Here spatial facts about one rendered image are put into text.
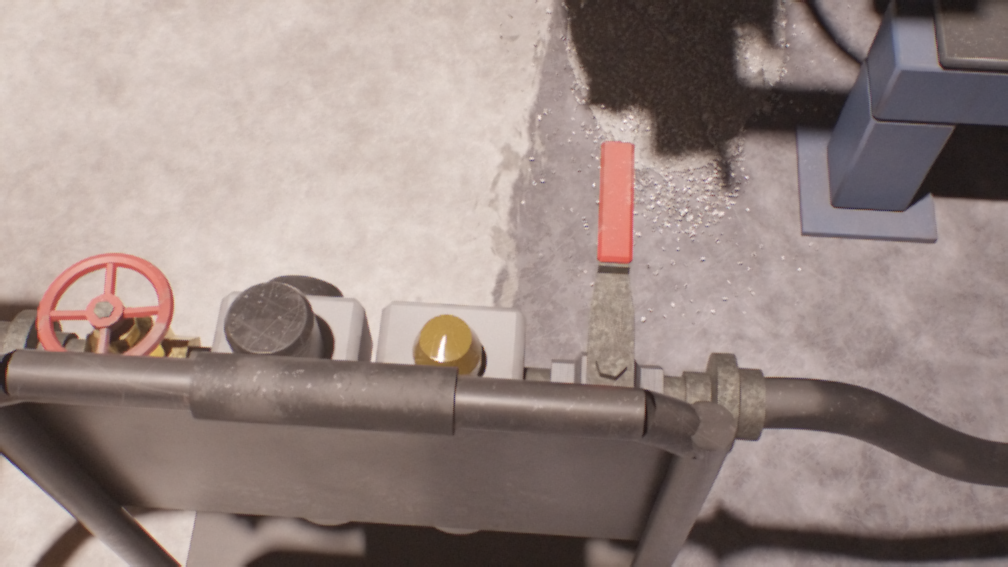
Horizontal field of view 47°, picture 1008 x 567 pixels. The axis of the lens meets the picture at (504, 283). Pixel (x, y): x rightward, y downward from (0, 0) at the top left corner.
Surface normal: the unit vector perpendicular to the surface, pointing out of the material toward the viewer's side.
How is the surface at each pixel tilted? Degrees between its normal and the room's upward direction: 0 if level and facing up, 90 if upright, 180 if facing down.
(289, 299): 0
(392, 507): 90
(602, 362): 0
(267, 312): 0
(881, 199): 90
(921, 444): 59
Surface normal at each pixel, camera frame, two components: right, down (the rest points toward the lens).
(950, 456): 0.47, 0.41
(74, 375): -0.04, -0.22
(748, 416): -0.05, 0.30
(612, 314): 0.00, -0.46
